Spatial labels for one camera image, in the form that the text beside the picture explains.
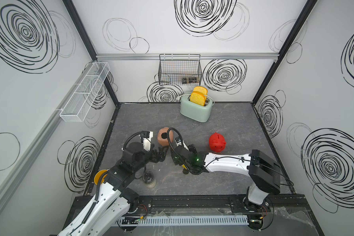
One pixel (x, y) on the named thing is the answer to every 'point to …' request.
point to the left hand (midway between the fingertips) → (161, 146)
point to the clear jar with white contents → (149, 179)
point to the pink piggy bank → (164, 142)
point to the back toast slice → (201, 89)
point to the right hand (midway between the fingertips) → (180, 152)
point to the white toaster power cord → (185, 94)
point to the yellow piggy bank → (183, 165)
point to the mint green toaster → (195, 110)
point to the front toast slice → (198, 97)
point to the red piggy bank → (217, 142)
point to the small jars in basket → (191, 80)
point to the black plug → (164, 135)
